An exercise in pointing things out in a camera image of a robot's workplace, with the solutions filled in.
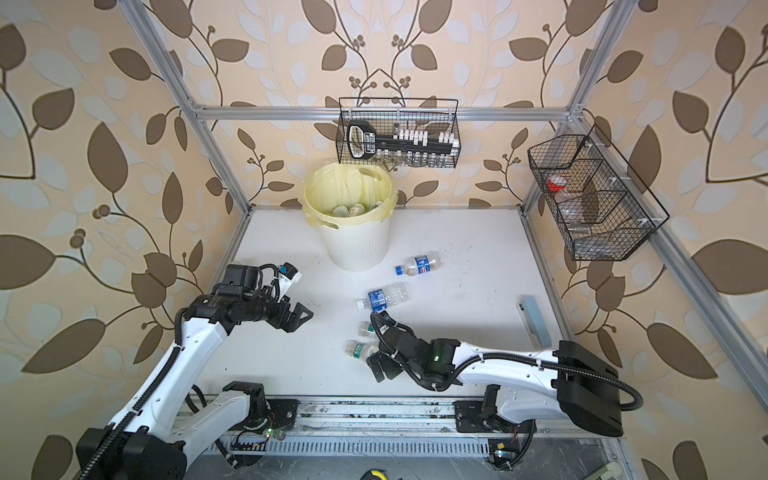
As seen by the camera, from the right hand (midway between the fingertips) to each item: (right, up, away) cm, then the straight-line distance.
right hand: (381, 355), depth 78 cm
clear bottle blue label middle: (-2, +12, +11) cm, 17 cm away
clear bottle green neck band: (-5, +4, +8) cm, 10 cm away
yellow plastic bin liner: (-17, +46, +23) cm, 54 cm away
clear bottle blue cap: (+12, +22, +21) cm, 32 cm away
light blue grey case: (+44, +6, +8) cm, 45 cm away
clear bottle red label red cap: (-15, +40, +23) cm, 49 cm away
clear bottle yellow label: (-9, +40, +19) cm, 45 cm away
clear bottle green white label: (-6, 0, +5) cm, 7 cm away
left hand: (-22, +14, +1) cm, 26 cm away
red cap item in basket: (+48, +46, +3) cm, 66 cm away
